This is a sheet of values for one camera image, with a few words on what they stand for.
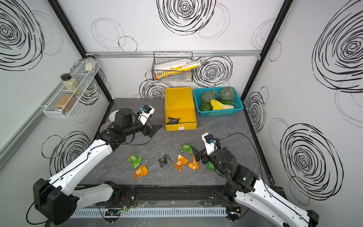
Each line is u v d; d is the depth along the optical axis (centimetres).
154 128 67
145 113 63
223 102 106
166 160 86
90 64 86
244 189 49
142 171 82
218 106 104
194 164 84
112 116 103
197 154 60
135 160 86
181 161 85
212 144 57
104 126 96
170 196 75
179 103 90
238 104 107
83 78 94
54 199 37
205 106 104
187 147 91
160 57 92
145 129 66
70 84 71
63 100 67
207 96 108
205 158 61
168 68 87
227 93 107
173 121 86
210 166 83
